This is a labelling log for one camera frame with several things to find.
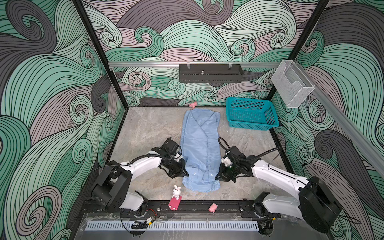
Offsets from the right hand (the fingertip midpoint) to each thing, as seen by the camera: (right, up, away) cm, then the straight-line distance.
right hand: (214, 178), depth 79 cm
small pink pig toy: (-2, -12, -7) cm, 14 cm away
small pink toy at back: (-11, +43, +40) cm, 60 cm away
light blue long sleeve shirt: (-6, +15, +17) cm, 23 cm away
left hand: (-14, +2, 0) cm, 14 cm away
